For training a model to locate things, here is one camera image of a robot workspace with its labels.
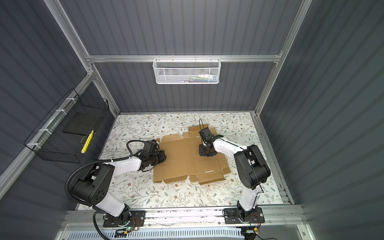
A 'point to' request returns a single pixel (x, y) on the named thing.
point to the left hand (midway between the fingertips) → (167, 156)
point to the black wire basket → (63, 134)
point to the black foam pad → (83, 123)
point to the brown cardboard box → (176, 156)
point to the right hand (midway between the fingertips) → (205, 153)
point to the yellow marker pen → (87, 142)
